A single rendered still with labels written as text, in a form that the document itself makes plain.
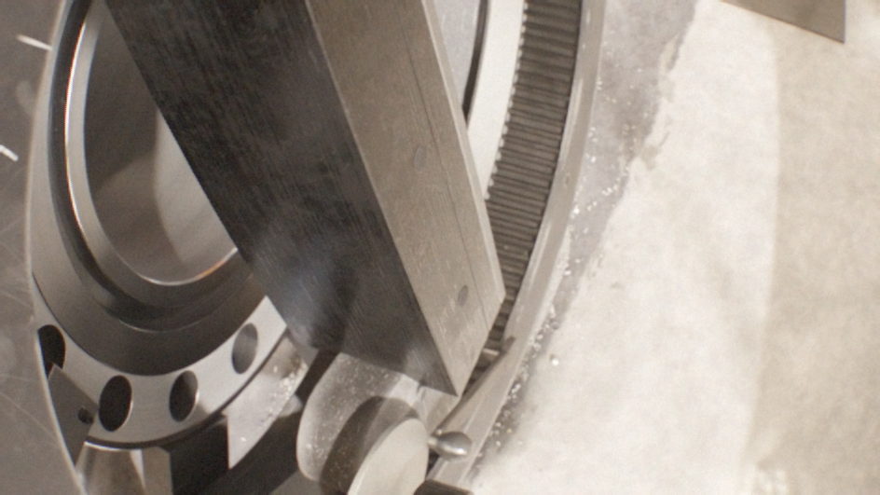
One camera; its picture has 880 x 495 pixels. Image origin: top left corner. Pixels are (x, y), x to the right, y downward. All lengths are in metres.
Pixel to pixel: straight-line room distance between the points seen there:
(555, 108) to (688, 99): 0.49
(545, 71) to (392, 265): 0.34
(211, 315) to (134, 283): 0.09
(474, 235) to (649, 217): 0.62
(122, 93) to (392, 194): 0.38
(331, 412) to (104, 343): 0.14
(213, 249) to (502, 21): 0.27
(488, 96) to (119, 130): 0.28
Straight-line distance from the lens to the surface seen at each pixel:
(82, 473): 0.69
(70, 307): 0.44
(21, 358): 0.23
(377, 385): 0.53
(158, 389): 0.53
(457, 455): 0.54
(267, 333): 0.63
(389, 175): 0.36
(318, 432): 0.52
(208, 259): 0.55
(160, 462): 0.57
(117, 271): 0.46
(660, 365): 1.01
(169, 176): 0.63
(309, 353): 0.72
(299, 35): 0.30
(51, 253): 0.42
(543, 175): 0.70
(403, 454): 0.51
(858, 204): 1.14
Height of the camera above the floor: 0.96
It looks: 61 degrees down
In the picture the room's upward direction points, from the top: 22 degrees counter-clockwise
